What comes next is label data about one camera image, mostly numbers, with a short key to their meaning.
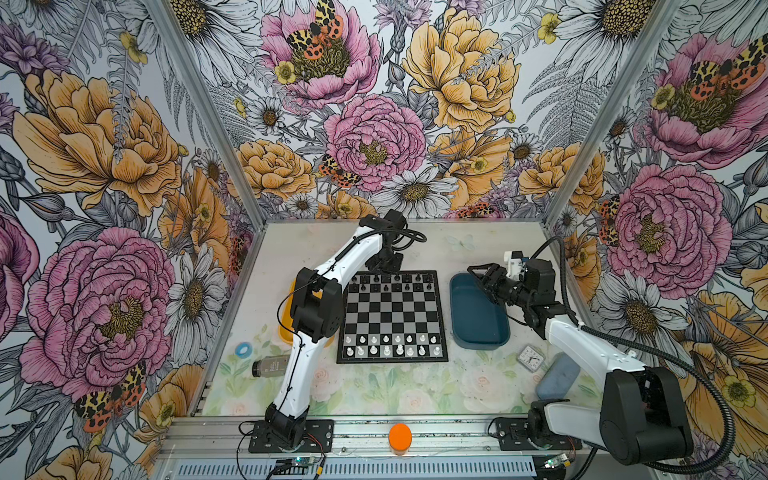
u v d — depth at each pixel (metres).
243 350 0.88
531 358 0.85
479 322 0.94
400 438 0.66
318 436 0.73
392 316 0.93
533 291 0.67
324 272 0.59
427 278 1.02
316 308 0.58
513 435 0.74
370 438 0.76
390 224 0.72
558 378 0.80
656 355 0.45
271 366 0.82
